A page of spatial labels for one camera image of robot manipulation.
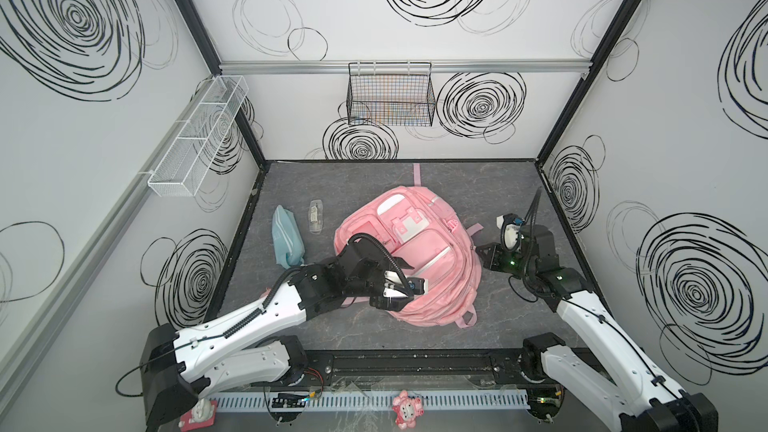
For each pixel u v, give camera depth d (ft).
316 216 3.34
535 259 1.96
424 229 2.93
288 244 3.08
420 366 2.47
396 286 1.87
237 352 1.43
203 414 2.02
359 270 1.70
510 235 2.34
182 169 2.37
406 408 2.16
